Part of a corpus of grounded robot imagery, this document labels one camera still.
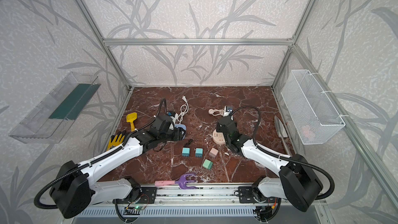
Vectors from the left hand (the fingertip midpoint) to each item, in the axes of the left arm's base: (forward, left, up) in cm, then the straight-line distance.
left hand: (185, 127), depth 83 cm
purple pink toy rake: (-24, 0, -12) cm, 27 cm away
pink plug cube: (-10, -16, -11) cm, 21 cm away
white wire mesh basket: (-5, -56, +22) cm, 60 cm away
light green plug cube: (-15, -13, -12) cm, 23 cm away
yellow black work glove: (-3, +41, -12) cm, 43 cm away
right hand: (+8, -21, +2) cm, 22 cm away
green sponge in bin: (-3, +43, +23) cm, 49 cm away
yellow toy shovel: (+13, +39, -13) cm, 43 cm away
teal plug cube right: (-9, -8, -12) cm, 17 cm away
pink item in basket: (-6, -60, +8) cm, 60 cm away
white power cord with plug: (+21, +4, -13) cm, 25 cm away
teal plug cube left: (-9, 0, -12) cm, 15 cm away
